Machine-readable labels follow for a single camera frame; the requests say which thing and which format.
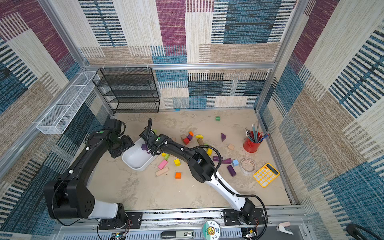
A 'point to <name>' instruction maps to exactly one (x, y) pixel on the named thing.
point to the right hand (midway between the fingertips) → (159, 142)
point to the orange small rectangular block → (191, 133)
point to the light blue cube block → (235, 163)
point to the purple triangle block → (223, 137)
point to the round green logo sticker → (211, 230)
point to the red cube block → (186, 141)
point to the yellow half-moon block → (199, 136)
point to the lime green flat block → (166, 156)
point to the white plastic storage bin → (136, 158)
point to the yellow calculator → (266, 174)
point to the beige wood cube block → (231, 147)
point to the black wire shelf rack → (128, 90)
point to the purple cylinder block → (231, 171)
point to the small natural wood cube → (183, 136)
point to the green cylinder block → (217, 118)
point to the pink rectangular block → (162, 164)
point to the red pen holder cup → (252, 141)
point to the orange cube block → (178, 175)
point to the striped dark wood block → (200, 141)
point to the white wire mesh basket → (55, 121)
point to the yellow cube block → (177, 162)
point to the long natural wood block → (161, 171)
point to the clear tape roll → (248, 165)
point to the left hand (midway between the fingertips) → (128, 146)
